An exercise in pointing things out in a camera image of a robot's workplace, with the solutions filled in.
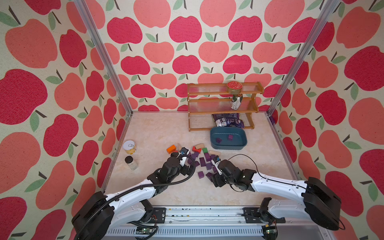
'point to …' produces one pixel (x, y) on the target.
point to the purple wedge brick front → (209, 175)
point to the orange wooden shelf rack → (205, 99)
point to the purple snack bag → (230, 120)
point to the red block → (194, 149)
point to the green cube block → (205, 150)
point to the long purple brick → (196, 163)
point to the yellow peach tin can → (129, 145)
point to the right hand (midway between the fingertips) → (215, 177)
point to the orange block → (170, 149)
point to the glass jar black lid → (129, 160)
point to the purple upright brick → (207, 157)
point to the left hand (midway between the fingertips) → (189, 160)
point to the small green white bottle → (236, 101)
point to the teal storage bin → (219, 138)
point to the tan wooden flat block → (214, 153)
